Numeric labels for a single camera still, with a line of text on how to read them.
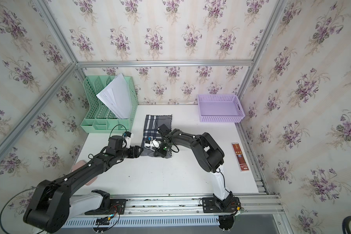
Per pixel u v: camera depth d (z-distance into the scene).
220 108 1.23
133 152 0.76
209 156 0.52
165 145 0.80
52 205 0.40
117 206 0.73
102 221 0.71
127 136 0.78
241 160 0.89
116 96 0.98
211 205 0.73
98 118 1.02
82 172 0.50
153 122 1.07
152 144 0.80
